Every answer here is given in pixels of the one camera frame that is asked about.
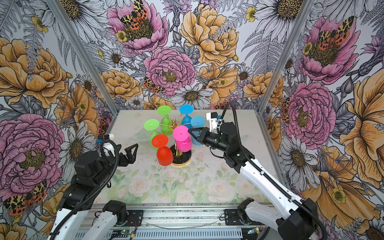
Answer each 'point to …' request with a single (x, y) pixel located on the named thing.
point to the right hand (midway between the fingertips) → (187, 135)
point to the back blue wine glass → (186, 109)
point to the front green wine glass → (152, 125)
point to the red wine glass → (165, 156)
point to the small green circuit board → (125, 231)
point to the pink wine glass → (181, 134)
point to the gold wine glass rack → (180, 158)
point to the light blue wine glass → (197, 122)
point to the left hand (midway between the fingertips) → (130, 150)
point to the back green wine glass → (166, 125)
